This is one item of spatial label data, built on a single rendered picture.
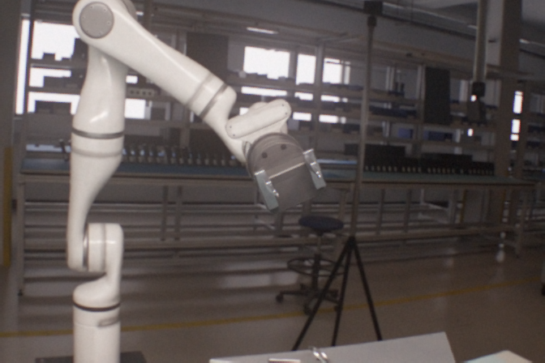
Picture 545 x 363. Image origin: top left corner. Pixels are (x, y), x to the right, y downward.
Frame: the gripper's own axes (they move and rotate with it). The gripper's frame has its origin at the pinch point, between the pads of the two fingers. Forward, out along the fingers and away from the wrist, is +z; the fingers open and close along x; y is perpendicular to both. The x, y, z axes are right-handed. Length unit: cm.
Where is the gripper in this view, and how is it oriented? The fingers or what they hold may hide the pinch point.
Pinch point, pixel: (298, 186)
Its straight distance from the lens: 52.3
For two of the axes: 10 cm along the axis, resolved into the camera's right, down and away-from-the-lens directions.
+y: 3.6, 8.8, 3.1
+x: -9.2, 3.9, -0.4
